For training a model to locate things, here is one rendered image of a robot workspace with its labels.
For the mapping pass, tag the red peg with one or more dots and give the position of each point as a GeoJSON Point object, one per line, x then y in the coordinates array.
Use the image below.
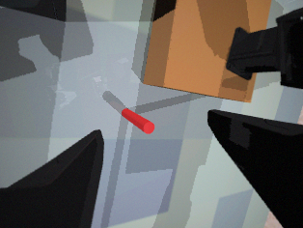
{"type": "Point", "coordinates": [143, 124]}

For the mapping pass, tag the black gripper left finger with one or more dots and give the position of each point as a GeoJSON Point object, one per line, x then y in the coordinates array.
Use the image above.
{"type": "Point", "coordinates": [60, 194]}

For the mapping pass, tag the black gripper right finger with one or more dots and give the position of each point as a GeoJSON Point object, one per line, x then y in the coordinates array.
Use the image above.
{"type": "Point", "coordinates": [269, 154]}

